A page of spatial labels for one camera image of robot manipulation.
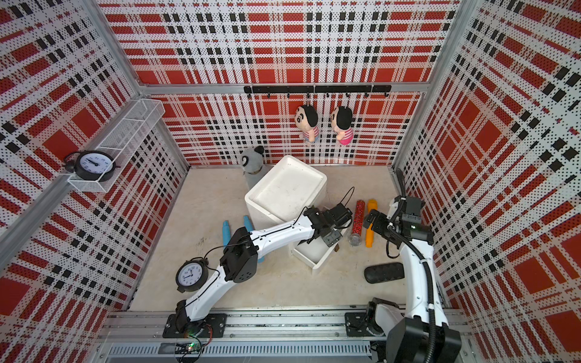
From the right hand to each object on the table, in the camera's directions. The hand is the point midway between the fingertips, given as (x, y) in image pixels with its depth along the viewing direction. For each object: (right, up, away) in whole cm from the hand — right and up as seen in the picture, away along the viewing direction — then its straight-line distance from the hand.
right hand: (378, 224), depth 79 cm
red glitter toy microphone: (-5, -7, +13) cm, 16 cm away
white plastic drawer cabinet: (-32, +12, +2) cm, 34 cm away
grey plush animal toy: (-49, +24, +20) cm, 58 cm away
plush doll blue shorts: (-26, +41, +12) cm, 50 cm away
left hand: (-16, -3, +12) cm, 20 cm away
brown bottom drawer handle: (-14, -10, +7) cm, 18 cm away
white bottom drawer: (-23, -13, +10) cm, 28 cm away
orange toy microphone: (+5, +5, +23) cm, 24 cm away
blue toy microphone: (-60, -6, +16) cm, 62 cm away
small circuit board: (-63, -37, -9) cm, 74 cm away
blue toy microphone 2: (-51, -3, +19) cm, 54 cm away
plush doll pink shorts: (-10, +41, +16) cm, 45 cm away
